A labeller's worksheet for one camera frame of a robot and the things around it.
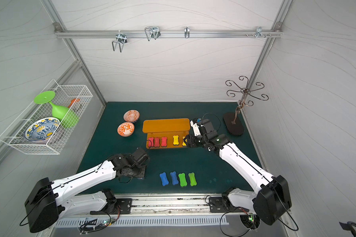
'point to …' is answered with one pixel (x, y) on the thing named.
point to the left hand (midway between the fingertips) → (144, 173)
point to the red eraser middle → (156, 142)
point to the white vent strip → (142, 220)
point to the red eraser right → (164, 141)
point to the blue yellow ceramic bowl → (42, 129)
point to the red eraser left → (151, 143)
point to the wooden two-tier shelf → (166, 133)
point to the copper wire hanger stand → (233, 121)
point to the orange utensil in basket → (72, 101)
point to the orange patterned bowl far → (131, 115)
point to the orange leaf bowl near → (125, 129)
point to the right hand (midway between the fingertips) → (188, 138)
